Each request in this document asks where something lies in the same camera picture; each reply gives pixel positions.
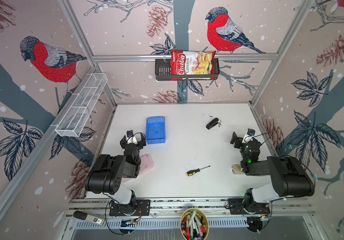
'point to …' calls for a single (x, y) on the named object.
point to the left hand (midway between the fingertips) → (132, 134)
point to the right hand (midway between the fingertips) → (240, 135)
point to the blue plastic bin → (155, 130)
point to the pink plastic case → (146, 163)
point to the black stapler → (212, 123)
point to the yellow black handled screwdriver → (194, 171)
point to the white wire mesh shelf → (71, 124)
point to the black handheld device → (89, 217)
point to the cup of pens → (194, 225)
